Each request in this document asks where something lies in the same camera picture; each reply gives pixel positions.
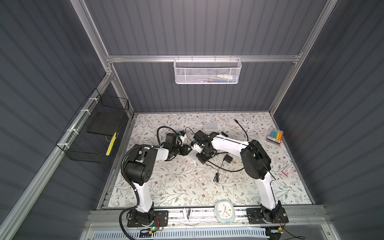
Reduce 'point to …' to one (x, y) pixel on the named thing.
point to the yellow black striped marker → (112, 141)
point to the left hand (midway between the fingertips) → (190, 149)
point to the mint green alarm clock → (225, 211)
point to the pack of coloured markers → (275, 136)
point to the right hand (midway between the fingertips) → (202, 160)
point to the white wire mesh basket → (207, 71)
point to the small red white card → (287, 170)
